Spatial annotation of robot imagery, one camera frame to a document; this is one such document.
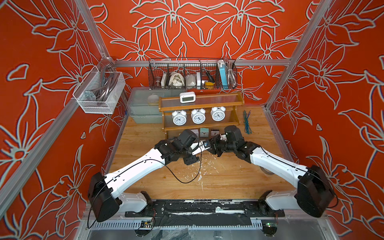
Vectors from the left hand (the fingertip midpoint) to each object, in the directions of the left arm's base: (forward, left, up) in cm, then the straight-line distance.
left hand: (196, 148), depth 75 cm
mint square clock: (+20, -5, -13) cm, 24 cm away
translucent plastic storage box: (+31, +36, +1) cm, 48 cm away
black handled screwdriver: (+48, -5, +15) cm, 50 cm away
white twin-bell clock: (+20, -1, +3) cm, 20 cm away
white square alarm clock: (+18, +1, -10) cm, 21 cm away
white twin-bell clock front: (+18, +11, +3) cm, 21 cm away
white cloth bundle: (+38, +14, +15) cm, 43 cm away
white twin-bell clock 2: (+23, -12, +3) cm, 26 cm away
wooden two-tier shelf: (+21, +5, +6) cm, 22 cm away
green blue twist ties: (+27, -36, -17) cm, 49 cm away
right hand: (+1, -1, +2) cm, 3 cm away
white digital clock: (+24, +6, +14) cm, 28 cm away
